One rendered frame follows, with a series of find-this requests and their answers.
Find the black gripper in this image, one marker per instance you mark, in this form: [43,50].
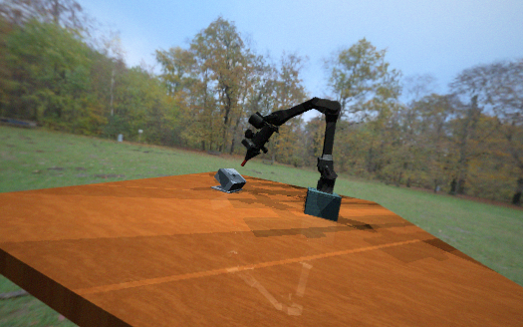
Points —
[254,147]

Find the grey sloped panel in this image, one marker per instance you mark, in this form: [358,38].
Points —
[230,180]

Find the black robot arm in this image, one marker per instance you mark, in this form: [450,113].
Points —
[331,109]

